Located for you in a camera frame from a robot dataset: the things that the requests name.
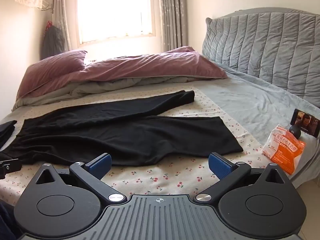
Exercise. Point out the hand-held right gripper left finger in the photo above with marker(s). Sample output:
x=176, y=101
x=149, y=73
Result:
x=100, y=165

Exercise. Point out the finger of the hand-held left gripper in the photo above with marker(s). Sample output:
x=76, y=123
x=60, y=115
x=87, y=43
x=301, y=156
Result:
x=10, y=166

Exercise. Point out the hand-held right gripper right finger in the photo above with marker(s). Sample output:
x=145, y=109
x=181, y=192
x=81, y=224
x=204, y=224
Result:
x=220, y=166

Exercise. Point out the black pants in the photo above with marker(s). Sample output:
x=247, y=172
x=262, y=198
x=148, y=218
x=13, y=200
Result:
x=120, y=132

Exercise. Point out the folded dark cloth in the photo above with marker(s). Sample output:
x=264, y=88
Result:
x=6, y=131

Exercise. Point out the cherry print bed sheet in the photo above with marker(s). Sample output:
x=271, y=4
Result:
x=140, y=177

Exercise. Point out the person's dark blue clothing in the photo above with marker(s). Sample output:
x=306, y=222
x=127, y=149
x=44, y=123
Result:
x=6, y=220

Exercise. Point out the orange and white plastic bag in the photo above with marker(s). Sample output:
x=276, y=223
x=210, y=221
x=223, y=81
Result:
x=283, y=150

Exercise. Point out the grey blanket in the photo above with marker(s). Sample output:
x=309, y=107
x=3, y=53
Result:
x=255, y=105

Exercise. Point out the smartphone on stand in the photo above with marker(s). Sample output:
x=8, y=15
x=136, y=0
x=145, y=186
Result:
x=305, y=123

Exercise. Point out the pink pillow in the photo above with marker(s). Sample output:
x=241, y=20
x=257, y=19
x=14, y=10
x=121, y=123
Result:
x=53, y=68

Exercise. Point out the pink and grey duvet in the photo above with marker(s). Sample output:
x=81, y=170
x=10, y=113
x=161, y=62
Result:
x=150, y=67

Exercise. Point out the grey quilted headboard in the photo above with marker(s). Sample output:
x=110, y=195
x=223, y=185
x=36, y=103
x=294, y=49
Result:
x=265, y=50

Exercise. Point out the hanging grey clothes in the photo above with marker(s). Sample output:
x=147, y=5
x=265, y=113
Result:
x=51, y=41

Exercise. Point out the window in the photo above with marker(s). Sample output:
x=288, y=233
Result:
x=113, y=10

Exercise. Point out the grey patterned curtain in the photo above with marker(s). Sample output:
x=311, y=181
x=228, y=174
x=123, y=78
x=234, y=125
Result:
x=173, y=15
x=60, y=12

